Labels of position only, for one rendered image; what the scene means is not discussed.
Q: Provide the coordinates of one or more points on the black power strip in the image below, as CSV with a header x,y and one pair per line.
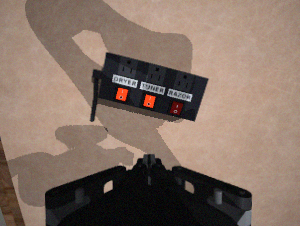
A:
x,y
148,86

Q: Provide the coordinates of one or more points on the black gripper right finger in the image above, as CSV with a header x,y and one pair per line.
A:
x,y
232,200

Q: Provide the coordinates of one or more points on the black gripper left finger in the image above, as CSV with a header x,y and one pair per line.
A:
x,y
64,199

